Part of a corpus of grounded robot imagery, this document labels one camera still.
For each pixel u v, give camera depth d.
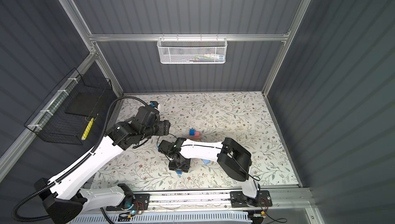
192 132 0.94
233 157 0.52
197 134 0.96
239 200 0.73
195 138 0.96
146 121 0.53
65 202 0.39
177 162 0.69
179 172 0.81
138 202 0.72
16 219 0.38
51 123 0.64
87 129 0.68
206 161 0.86
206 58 0.91
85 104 0.74
